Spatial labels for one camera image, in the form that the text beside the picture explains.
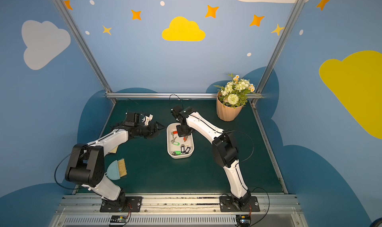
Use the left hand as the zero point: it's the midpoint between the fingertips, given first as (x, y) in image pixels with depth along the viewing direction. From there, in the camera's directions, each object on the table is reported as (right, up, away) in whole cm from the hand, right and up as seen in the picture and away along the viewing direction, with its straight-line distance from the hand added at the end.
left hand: (162, 128), depth 90 cm
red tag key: (+5, -4, +14) cm, 16 cm away
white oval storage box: (+10, -13, +6) cm, 17 cm away
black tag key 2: (+15, -14, +5) cm, 21 cm away
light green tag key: (+6, -10, +9) cm, 15 cm away
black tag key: (+12, -14, +6) cm, 19 cm away
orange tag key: (+14, -7, +3) cm, 15 cm away
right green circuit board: (+44, -44, -17) cm, 65 cm away
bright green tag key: (+8, -16, +3) cm, 18 cm away
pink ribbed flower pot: (+42, +9, +11) cm, 44 cm away
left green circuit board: (-19, -43, -18) cm, 50 cm away
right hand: (+15, -3, +2) cm, 15 cm away
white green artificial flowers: (+44, +22, -1) cm, 49 cm away
